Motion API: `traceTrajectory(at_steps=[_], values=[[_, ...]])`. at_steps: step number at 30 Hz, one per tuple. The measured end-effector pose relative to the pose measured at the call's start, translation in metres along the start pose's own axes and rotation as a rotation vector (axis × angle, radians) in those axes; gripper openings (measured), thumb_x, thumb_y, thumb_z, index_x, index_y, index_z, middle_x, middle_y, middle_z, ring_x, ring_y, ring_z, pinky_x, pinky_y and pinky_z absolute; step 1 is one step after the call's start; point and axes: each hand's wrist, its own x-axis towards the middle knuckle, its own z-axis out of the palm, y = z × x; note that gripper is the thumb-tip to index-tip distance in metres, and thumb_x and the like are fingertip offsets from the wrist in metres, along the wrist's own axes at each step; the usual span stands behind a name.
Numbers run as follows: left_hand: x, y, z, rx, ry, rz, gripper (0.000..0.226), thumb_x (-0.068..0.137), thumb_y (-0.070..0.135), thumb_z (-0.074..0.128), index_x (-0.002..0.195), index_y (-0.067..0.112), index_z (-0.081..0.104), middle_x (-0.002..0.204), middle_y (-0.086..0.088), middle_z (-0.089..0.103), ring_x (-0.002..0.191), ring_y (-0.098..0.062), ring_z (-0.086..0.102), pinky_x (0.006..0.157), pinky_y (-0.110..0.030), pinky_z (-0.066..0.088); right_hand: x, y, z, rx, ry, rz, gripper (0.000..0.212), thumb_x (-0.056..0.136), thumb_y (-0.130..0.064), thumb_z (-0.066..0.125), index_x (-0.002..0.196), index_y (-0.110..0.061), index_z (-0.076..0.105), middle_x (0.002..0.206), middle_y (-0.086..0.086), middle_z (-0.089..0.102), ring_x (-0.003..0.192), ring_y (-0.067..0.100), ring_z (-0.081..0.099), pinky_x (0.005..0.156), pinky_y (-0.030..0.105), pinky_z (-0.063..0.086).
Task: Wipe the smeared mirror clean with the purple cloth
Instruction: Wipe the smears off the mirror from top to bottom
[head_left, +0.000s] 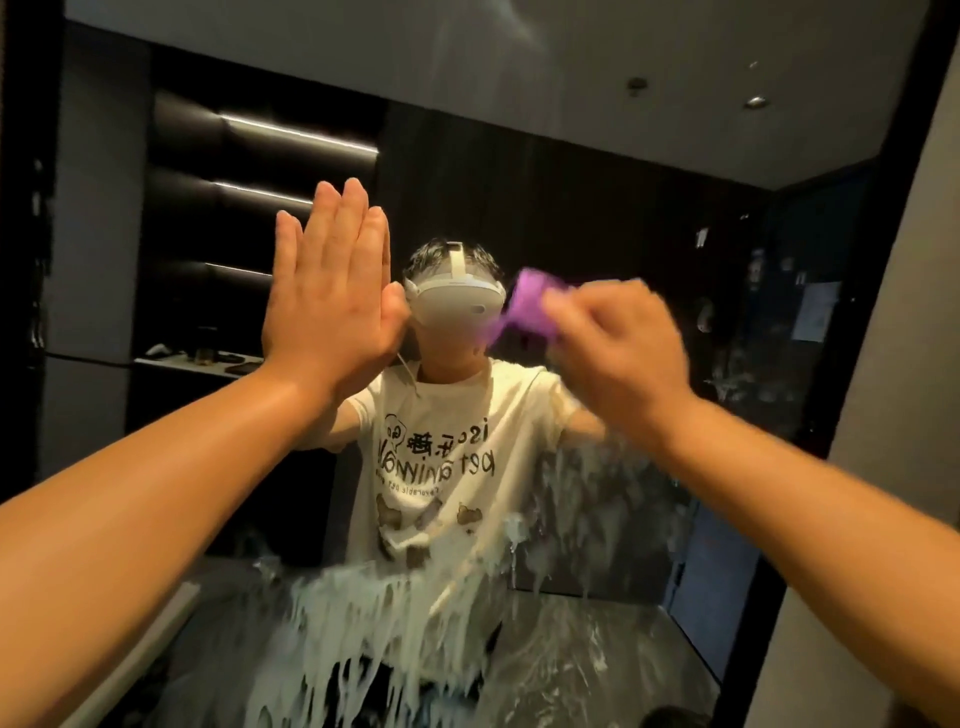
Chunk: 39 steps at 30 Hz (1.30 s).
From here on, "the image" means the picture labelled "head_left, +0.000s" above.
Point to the person's right hand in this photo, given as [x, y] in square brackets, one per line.
[622, 352]

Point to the person's left hand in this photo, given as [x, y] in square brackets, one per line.
[330, 300]

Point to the purple cleaning cloth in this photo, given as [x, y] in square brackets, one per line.
[529, 300]

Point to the tall black-framed wall mirror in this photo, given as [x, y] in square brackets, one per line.
[600, 150]

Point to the person's right forearm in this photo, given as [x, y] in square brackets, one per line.
[825, 540]

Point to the person's left forearm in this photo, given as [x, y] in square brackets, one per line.
[135, 525]

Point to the white foam smear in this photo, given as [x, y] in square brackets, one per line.
[337, 622]

